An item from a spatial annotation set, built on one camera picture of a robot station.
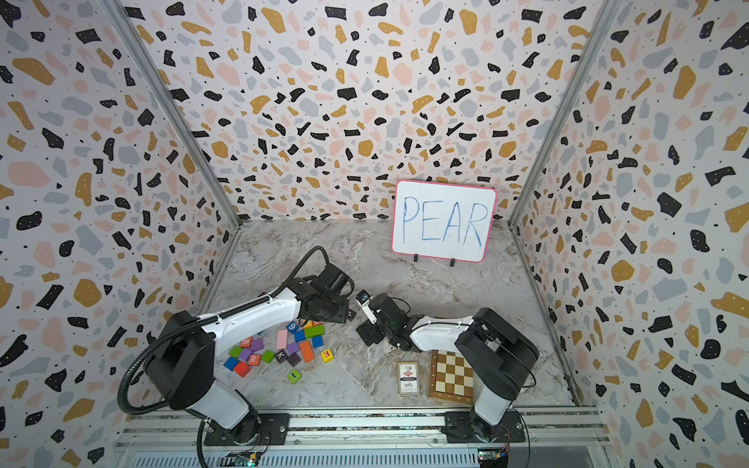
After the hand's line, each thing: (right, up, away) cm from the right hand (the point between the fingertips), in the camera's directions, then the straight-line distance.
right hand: (371, 318), depth 91 cm
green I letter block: (-21, -14, -10) cm, 27 cm away
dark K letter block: (-26, -10, -6) cm, 28 cm away
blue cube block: (-16, -6, -3) cm, 18 cm away
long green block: (-18, -4, 0) cm, 19 cm away
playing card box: (+11, -15, -9) cm, 21 cm away
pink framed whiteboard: (+24, +31, +12) cm, 42 cm away
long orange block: (-19, -9, -3) cm, 21 cm away
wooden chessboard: (+23, -14, -11) cm, 29 cm away
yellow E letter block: (-13, -10, -5) cm, 17 cm away
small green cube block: (-30, -10, -5) cm, 32 cm away
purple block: (-23, -8, -3) cm, 25 cm away
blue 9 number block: (-25, -3, 0) cm, 25 cm away
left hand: (-7, +3, -4) cm, 8 cm away
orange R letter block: (-33, -10, -7) cm, 35 cm away
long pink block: (-27, -6, -3) cm, 27 cm away
